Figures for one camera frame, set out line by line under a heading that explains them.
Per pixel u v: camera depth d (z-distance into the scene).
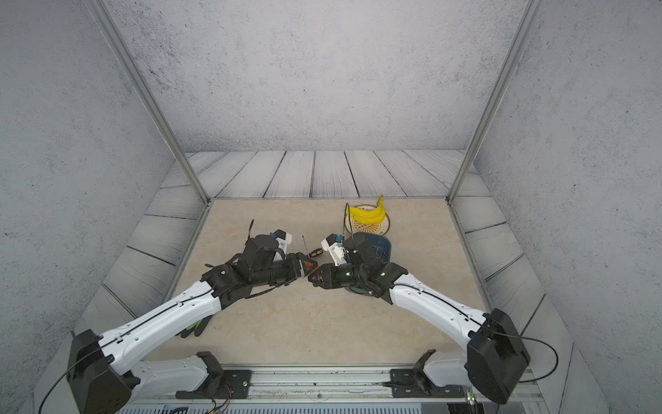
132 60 0.80
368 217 1.10
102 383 0.37
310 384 0.74
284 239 0.71
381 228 1.08
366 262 0.59
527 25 0.72
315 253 1.01
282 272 0.64
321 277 0.69
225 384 0.72
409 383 0.74
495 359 0.40
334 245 0.70
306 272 0.67
